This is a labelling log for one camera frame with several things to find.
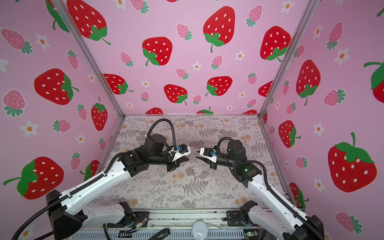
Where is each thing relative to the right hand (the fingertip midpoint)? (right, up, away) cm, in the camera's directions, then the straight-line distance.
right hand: (198, 152), depth 69 cm
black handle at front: (-17, -37, -3) cm, 41 cm away
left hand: (-5, -2, 0) cm, 5 cm away
